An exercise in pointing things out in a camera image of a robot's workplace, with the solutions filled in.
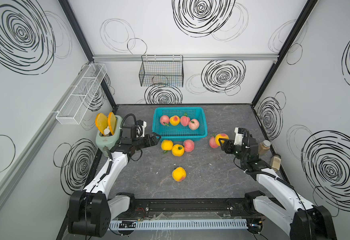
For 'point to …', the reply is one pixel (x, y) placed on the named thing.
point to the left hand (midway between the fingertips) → (154, 137)
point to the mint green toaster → (104, 143)
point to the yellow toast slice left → (101, 122)
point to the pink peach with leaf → (185, 120)
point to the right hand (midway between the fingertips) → (224, 140)
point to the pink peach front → (193, 124)
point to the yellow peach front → (179, 174)
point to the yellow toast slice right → (112, 121)
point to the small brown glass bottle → (264, 147)
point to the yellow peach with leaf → (177, 150)
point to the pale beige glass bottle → (275, 162)
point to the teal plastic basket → (179, 132)
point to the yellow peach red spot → (174, 120)
